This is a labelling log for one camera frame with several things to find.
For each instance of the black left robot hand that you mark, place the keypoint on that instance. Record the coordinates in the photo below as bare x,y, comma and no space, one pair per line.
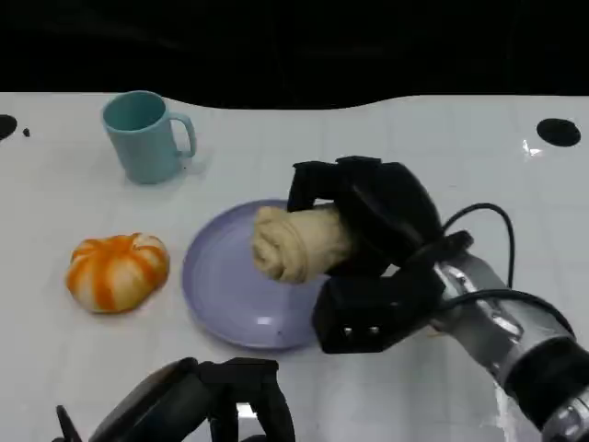
170,405

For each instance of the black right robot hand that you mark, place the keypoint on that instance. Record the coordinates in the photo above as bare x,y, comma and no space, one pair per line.
391,212

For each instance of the beige towel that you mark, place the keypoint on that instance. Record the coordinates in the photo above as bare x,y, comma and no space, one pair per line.
294,244

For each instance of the lilac plate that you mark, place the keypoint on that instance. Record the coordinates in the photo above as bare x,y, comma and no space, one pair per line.
216,285

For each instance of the orange and white bread roll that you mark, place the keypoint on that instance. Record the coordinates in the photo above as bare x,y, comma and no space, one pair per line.
117,274

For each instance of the pale green mug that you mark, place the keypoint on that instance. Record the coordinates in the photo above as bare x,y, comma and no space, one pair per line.
140,145

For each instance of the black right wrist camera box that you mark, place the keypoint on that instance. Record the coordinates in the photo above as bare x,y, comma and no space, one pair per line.
368,308

